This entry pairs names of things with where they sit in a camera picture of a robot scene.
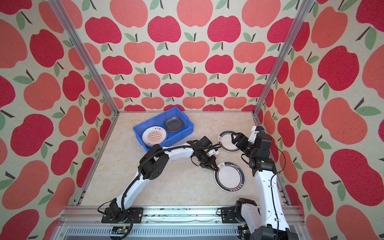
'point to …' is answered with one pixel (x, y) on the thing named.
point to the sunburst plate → (154, 135)
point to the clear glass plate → (173, 124)
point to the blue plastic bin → (164, 128)
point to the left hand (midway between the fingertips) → (219, 171)
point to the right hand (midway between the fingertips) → (240, 137)
